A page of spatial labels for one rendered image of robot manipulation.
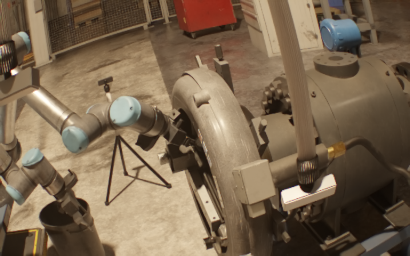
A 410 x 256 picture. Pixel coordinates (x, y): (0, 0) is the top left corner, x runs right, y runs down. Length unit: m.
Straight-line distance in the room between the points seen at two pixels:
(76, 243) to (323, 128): 1.29
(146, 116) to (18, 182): 0.52
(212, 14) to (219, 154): 5.65
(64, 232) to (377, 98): 1.53
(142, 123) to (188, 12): 5.42
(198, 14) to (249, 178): 5.73
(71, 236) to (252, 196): 1.17
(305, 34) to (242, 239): 4.31
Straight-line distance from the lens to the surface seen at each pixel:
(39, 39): 9.10
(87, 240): 2.43
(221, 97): 1.61
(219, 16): 7.17
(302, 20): 5.69
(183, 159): 1.91
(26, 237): 2.46
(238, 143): 1.54
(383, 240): 1.96
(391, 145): 1.89
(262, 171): 1.43
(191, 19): 7.04
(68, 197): 1.74
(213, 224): 1.83
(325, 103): 1.76
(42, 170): 1.68
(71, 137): 1.61
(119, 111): 1.63
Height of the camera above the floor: 1.45
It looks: 21 degrees down
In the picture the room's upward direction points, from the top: 13 degrees counter-clockwise
